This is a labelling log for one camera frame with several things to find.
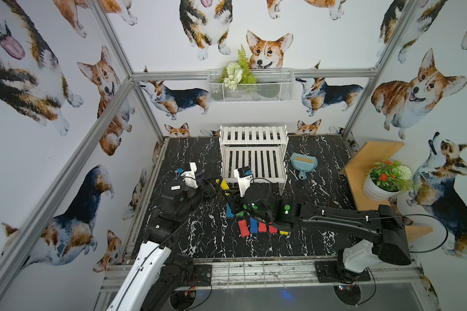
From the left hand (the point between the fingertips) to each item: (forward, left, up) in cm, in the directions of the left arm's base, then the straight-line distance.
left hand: (219, 175), depth 69 cm
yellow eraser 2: (-12, -25, -27) cm, 39 cm away
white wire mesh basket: (+45, -23, +7) cm, 51 cm away
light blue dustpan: (+24, -42, -28) cm, 56 cm away
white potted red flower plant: (+1, -64, -7) cm, 65 cm away
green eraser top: (-14, -7, -2) cm, 16 cm away
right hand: (-2, -3, -2) cm, 4 cm away
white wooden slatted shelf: (+27, -18, -18) cm, 37 cm away
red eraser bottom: (-11, -9, -28) cm, 31 cm away
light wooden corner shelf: (+14, -64, -8) cm, 66 cm away
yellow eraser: (-3, -2, -3) cm, 4 cm away
